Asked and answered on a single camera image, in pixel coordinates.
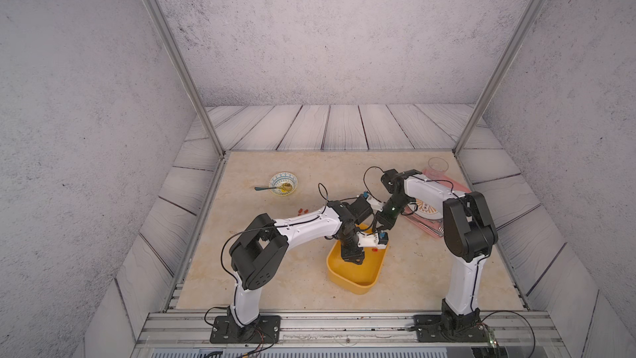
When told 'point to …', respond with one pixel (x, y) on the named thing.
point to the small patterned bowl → (281, 177)
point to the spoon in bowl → (284, 187)
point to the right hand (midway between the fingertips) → (378, 227)
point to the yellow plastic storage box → (356, 278)
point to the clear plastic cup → (437, 166)
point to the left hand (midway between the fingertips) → (363, 257)
